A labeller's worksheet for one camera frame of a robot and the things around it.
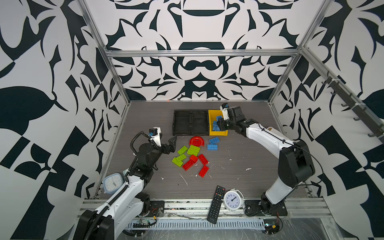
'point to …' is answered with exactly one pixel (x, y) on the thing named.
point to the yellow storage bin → (212, 115)
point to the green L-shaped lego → (178, 160)
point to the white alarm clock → (233, 200)
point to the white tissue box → (271, 129)
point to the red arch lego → (196, 141)
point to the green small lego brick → (183, 150)
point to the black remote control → (215, 205)
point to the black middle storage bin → (199, 122)
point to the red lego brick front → (203, 171)
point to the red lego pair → (193, 159)
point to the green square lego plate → (193, 150)
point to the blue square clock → (111, 182)
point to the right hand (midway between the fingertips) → (219, 120)
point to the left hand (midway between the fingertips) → (168, 132)
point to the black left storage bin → (182, 122)
